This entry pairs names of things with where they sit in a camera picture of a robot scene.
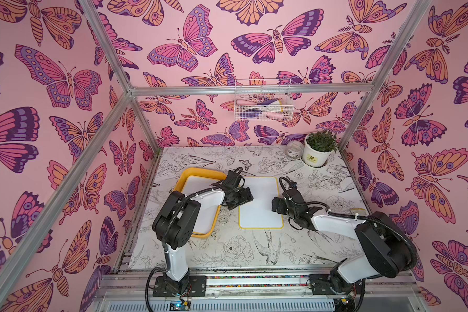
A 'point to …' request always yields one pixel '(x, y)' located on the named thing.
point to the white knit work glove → (359, 211)
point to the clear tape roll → (294, 149)
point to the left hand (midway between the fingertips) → (249, 200)
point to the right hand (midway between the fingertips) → (280, 200)
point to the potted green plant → (318, 147)
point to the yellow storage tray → (192, 181)
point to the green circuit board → (177, 305)
